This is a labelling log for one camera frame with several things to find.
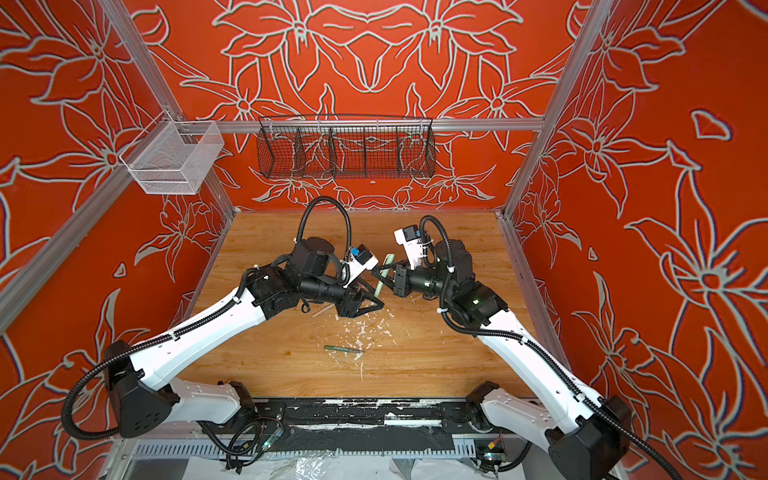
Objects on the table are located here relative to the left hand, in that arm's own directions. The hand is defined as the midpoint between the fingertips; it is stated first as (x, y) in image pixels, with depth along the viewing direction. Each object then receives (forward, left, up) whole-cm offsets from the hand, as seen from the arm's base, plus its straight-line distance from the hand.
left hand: (378, 295), depth 66 cm
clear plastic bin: (+44, +68, +4) cm, 81 cm away
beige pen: (-5, +11, +2) cm, 13 cm away
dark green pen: (-4, +12, -25) cm, 28 cm away
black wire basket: (+55, +15, +3) cm, 57 cm away
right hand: (+3, +2, +5) cm, 6 cm away
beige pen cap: (+14, -11, -26) cm, 32 cm away
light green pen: (+3, -1, +5) cm, 6 cm away
